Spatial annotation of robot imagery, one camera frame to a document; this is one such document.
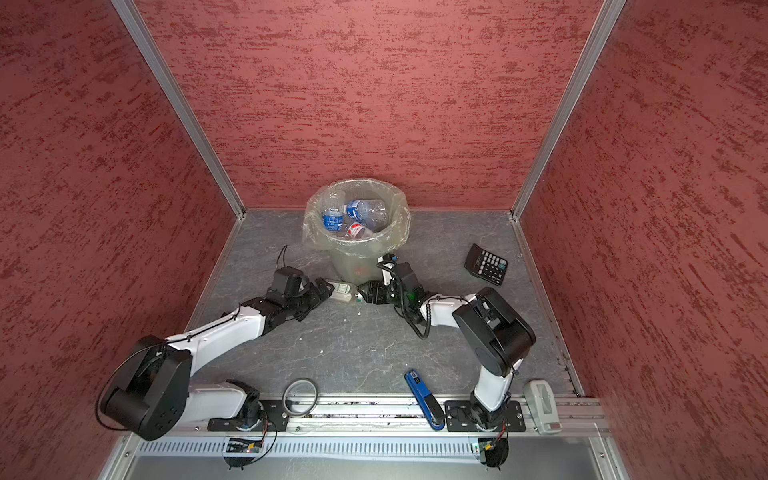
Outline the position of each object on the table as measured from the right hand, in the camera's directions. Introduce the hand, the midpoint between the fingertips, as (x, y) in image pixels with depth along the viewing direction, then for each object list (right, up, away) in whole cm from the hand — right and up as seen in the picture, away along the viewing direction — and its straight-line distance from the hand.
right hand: (363, 294), depth 90 cm
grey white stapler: (+47, -25, -16) cm, 56 cm away
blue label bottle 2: (-9, +26, +1) cm, 27 cm away
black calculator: (+42, +8, +13) cm, 45 cm away
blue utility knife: (+18, -23, -17) cm, 34 cm away
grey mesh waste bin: (-2, +11, -4) cm, 12 cm away
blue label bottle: (+2, +25, +4) cm, 26 cm away
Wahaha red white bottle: (-1, +19, -3) cm, 20 cm away
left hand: (-11, -2, 0) cm, 11 cm away
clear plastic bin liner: (-13, +21, -10) cm, 27 cm away
